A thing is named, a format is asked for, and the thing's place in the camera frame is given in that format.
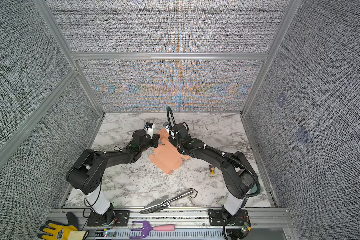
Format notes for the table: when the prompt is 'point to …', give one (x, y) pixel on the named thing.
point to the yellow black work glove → (58, 231)
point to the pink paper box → (166, 156)
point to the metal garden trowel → (164, 202)
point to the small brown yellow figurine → (211, 168)
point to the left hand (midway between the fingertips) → (162, 134)
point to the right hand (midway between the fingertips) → (174, 128)
